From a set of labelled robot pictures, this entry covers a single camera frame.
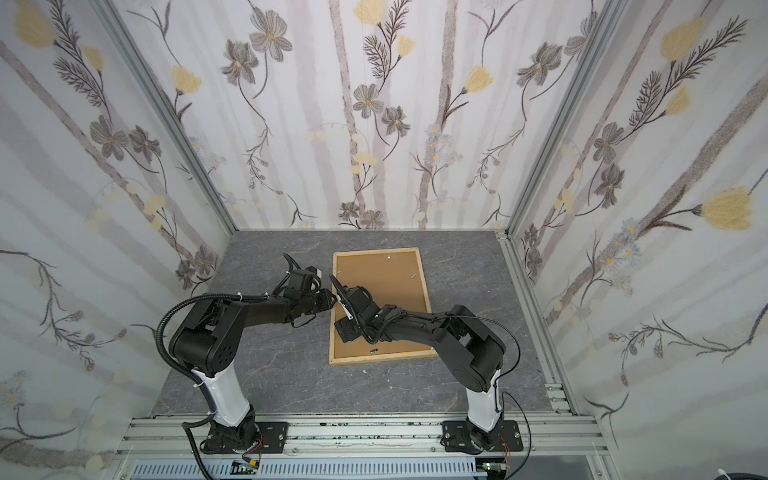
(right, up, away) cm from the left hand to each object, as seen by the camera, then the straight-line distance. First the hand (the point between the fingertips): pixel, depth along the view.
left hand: (331, 295), depth 100 cm
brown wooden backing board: (+22, +5, +10) cm, 25 cm away
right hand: (+5, -4, -10) cm, 12 cm away
